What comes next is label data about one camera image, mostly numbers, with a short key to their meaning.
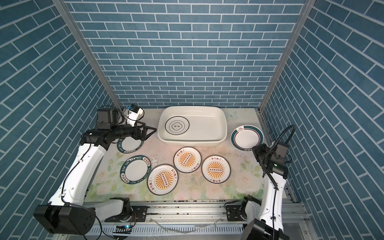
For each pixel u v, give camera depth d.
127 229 0.72
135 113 0.63
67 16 0.73
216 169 0.89
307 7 0.71
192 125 1.07
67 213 0.37
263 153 0.70
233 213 0.74
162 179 0.85
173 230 0.71
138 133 0.62
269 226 0.39
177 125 1.10
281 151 0.57
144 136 0.63
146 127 0.63
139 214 0.73
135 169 0.89
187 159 0.93
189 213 0.75
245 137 0.88
